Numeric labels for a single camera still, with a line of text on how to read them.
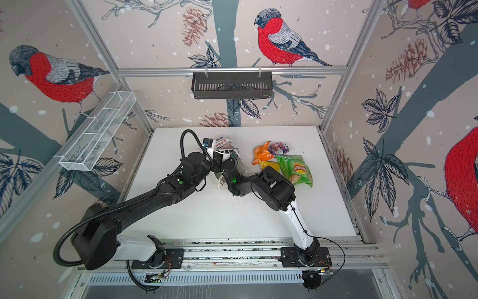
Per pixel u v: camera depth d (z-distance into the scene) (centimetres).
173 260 74
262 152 100
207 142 68
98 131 78
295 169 92
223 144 95
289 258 73
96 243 41
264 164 98
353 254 76
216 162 70
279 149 101
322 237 66
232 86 105
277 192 57
